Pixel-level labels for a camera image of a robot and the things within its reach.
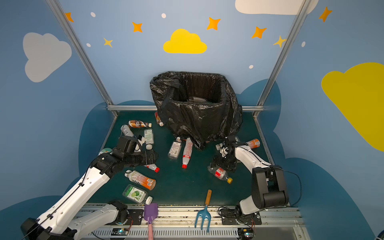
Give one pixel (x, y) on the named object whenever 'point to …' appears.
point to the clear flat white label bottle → (175, 148)
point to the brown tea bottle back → (158, 119)
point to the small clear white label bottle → (149, 136)
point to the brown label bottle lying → (137, 124)
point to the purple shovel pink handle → (150, 214)
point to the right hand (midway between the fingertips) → (219, 165)
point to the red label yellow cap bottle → (219, 173)
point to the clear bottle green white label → (218, 146)
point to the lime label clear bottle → (136, 194)
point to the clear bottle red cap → (153, 167)
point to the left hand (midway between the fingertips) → (153, 156)
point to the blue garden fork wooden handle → (205, 213)
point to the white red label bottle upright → (187, 152)
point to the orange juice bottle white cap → (140, 179)
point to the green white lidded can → (105, 150)
